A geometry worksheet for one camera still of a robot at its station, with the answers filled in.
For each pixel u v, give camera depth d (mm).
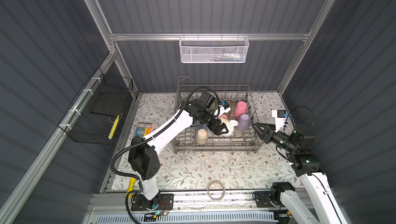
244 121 885
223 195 757
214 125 682
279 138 599
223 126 680
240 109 948
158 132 480
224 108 692
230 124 740
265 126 626
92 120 726
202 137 808
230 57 913
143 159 452
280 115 599
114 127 693
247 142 936
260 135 641
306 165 493
